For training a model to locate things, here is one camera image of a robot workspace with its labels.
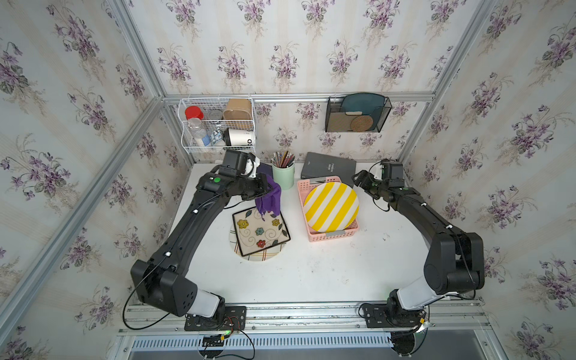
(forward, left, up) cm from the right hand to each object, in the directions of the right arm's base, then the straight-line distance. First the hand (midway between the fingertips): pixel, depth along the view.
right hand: (360, 181), depth 91 cm
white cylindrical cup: (+15, +50, +11) cm, 53 cm away
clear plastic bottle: (+11, +66, +16) cm, 69 cm away
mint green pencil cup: (+9, +32, -8) cm, 34 cm away
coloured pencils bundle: (+16, +33, -4) cm, 37 cm away
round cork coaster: (+24, -2, +11) cm, 27 cm away
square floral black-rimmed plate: (-17, +43, -15) cm, 49 cm away
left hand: (-13, +33, +10) cm, 37 cm away
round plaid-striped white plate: (-26, +40, -15) cm, 50 cm away
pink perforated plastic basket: (-19, +19, -11) cm, 29 cm away
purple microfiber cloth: (-14, +36, +5) cm, 39 cm away
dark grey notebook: (+22, +17, -13) cm, 30 cm away
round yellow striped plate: (-5, +11, -12) cm, 17 cm away
